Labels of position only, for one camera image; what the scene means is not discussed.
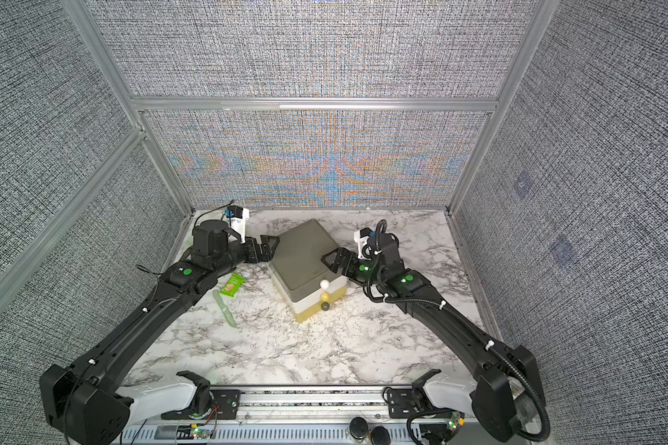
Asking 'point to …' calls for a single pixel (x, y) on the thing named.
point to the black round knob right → (380, 436)
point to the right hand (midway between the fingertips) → (329, 258)
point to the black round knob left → (359, 427)
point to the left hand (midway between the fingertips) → (271, 236)
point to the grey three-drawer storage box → (304, 283)
